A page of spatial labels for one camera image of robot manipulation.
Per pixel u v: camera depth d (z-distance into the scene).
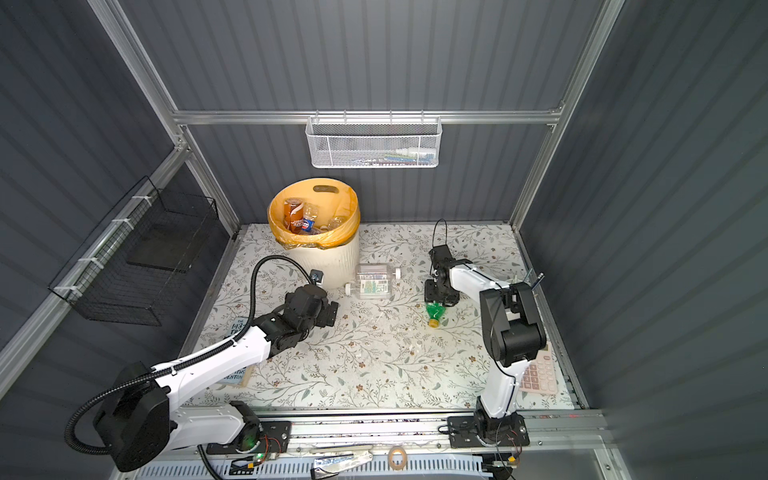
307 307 0.63
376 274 0.99
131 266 0.73
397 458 0.71
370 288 0.97
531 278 1.08
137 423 0.40
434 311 0.94
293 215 0.90
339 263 0.91
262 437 0.72
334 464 0.69
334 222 0.99
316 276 0.73
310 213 0.97
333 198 0.98
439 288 0.84
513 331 0.50
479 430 0.67
